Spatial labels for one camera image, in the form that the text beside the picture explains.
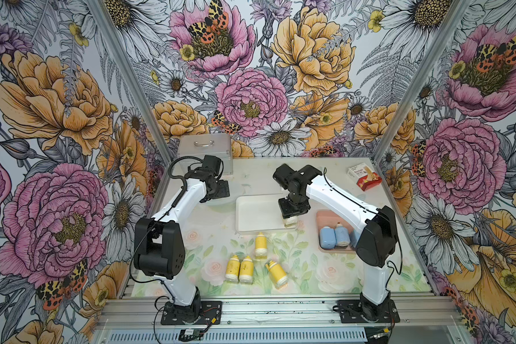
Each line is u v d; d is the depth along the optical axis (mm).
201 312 731
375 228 471
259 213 1002
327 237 867
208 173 701
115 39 779
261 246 825
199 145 1076
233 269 763
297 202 703
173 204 515
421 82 894
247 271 761
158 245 453
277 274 759
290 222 827
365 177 1084
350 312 729
